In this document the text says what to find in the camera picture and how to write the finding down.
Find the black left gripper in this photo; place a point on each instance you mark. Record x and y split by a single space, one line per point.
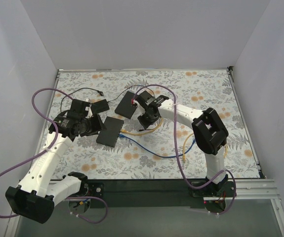
97 122

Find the black network switch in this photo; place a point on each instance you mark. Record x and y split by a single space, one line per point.
125 108
109 136

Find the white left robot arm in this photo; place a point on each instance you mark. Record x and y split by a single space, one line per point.
34 197

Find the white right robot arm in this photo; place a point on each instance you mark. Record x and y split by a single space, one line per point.
209 131

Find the black power adapter brick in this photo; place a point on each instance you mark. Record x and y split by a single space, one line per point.
99 106

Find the floral patterned table mat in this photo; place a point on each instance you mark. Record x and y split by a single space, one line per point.
166 153

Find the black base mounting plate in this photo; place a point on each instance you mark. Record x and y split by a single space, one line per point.
156 193

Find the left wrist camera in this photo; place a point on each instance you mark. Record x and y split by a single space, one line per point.
80 109

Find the aluminium frame rail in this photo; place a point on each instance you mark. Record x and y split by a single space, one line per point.
243 189

